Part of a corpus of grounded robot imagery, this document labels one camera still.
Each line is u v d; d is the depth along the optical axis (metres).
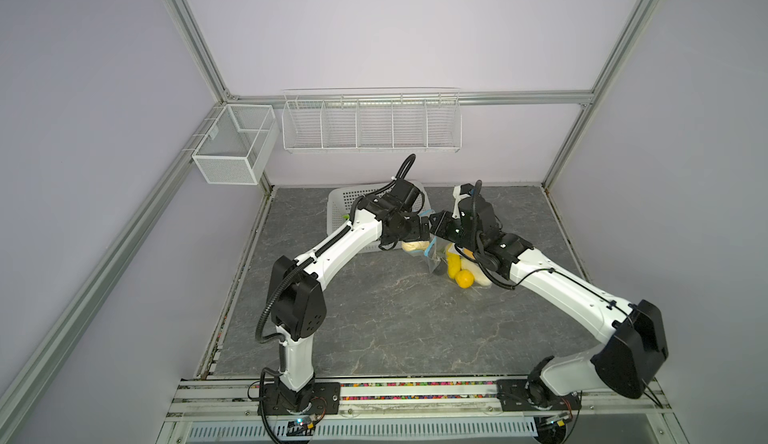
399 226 0.69
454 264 0.93
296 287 0.50
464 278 0.87
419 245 0.81
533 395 0.66
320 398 0.74
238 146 1.01
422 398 0.75
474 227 0.58
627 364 0.40
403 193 0.67
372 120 0.98
